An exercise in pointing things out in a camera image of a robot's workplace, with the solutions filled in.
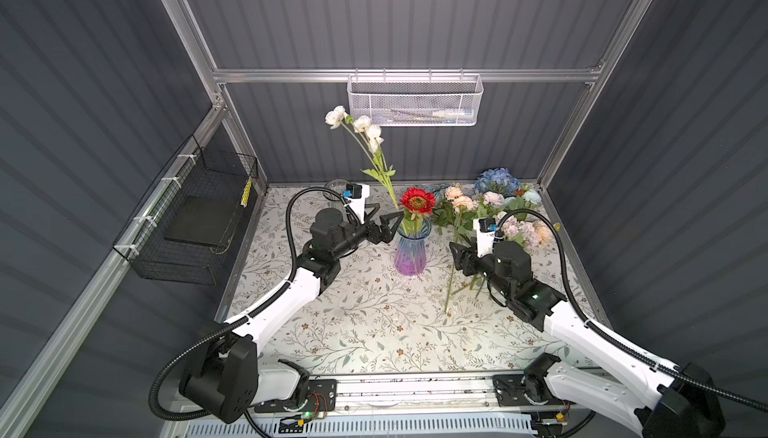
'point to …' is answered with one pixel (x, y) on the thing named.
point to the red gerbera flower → (416, 203)
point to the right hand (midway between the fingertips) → (465, 243)
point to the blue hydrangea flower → (501, 175)
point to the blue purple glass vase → (411, 257)
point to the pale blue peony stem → (532, 196)
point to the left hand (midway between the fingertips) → (392, 209)
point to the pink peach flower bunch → (455, 213)
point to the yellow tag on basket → (246, 194)
